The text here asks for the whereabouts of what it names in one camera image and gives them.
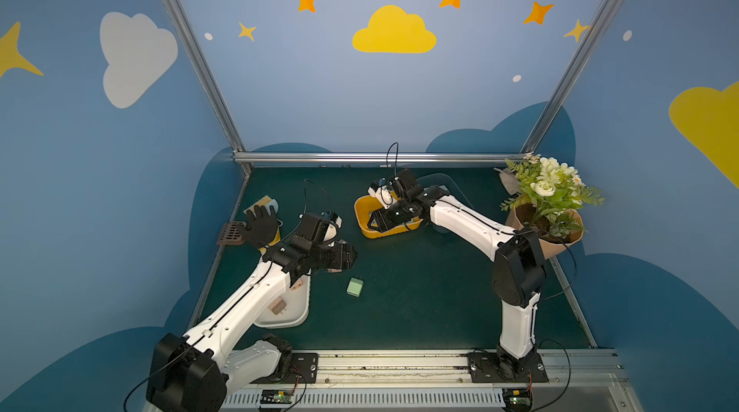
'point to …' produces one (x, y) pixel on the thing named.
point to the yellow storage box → (365, 205)
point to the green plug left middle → (354, 287)
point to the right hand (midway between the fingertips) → (377, 219)
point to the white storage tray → (297, 306)
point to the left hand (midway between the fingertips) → (346, 250)
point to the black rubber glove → (261, 226)
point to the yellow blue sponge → (267, 202)
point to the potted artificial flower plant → (548, 199)
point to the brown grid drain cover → (232, 234)
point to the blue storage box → (437, 179)
